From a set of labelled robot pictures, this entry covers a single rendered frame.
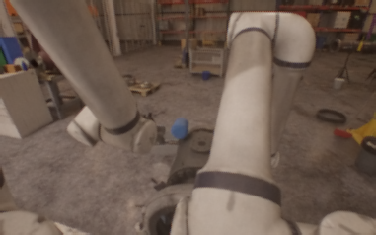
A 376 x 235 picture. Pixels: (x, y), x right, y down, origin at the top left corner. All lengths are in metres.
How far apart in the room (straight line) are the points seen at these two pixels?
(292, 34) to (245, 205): 0.50
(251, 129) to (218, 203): 0.14
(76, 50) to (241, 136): 0.30
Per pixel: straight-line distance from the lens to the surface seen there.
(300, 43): 0.66
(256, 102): 0.39
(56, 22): 0.31
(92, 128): 0.52
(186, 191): 1.20
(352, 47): 7.93
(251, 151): 0.33
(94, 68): 0.33
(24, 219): 0.37
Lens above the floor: 1.90
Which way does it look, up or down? 28 degrees down
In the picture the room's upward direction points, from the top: 1 degrees counter-clockwise
